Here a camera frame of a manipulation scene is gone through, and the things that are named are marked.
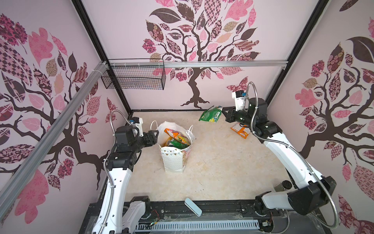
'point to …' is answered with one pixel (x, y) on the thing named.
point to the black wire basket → (145, 73)
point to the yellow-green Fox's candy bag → (177, 144)
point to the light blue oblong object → (193, 207)
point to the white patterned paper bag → (174, 159)
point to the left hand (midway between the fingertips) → (153, 135)
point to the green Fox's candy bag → (212, 114)
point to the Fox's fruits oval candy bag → (177, 136)
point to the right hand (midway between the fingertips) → (221, 107)
